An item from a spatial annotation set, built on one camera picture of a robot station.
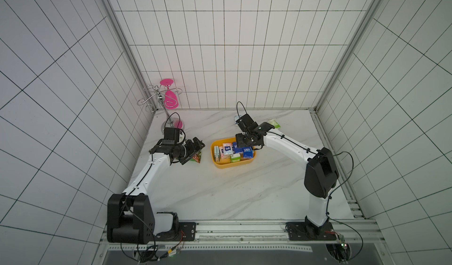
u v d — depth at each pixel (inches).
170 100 34.2
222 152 37.4
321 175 18.9
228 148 36.4
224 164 34.6
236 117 27.4
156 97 33.9
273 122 43.3
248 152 35.0
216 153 36.3
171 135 26.1
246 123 27.3
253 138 24.8
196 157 36.5
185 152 28.6
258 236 28.5
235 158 35.3
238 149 36.3
